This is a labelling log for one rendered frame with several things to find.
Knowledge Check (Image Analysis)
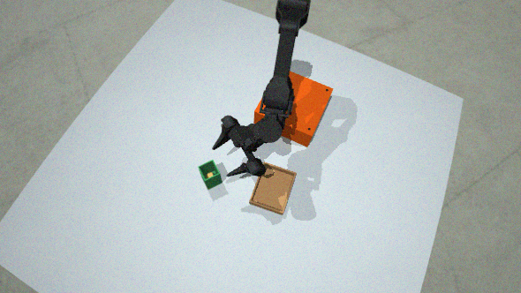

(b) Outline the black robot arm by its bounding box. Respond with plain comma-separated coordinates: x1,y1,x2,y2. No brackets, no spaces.
228,0,311,151

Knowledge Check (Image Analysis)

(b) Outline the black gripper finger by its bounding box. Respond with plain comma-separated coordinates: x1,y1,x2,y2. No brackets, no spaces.
226,162,251,177
212,124,230,150

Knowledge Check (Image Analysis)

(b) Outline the green square cup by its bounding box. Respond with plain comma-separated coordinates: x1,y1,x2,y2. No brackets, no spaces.
199,160,222,190

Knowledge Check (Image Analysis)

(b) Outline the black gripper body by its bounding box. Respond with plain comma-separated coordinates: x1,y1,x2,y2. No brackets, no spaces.
221,116,267,177

